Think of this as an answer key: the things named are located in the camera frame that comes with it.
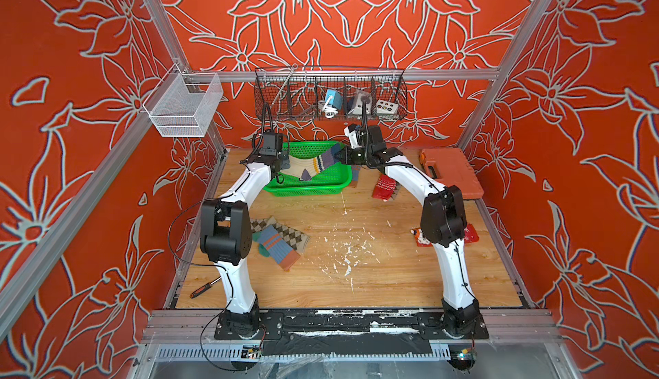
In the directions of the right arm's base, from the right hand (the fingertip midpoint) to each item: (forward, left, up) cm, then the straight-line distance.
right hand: (329, 154), depth 93 cm
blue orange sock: (-2, -10, -9) cm, 14 cm away
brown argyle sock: (-26, +11, -18) cm, 34 cm away
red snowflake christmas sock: (-3, -23, -17) cm, 29 cm away
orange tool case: (+7, -52, -15) cm, 55 cm away
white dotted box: (+15, -21, +10) cm, 28 cm away
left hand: (+1, +20, -3) cm, 20 cm away
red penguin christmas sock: (-23, -51, -18) cm, 59 cm away
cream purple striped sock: (+1, +9, -8) cm, 12 cm away
